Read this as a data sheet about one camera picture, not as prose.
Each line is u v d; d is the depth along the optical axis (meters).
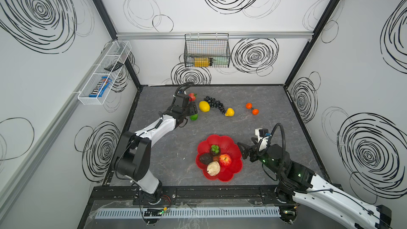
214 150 0.83
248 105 1.05
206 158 0.80
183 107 0.70
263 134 0.63
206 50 0.99
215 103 1.05
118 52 0.93
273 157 0.55
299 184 0.53
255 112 1.02
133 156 0.45
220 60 0.87
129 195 0.72
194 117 1.01
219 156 0.82
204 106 1.03
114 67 0.76
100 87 0.72
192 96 1.09
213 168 0.75
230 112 1.00
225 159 0.79
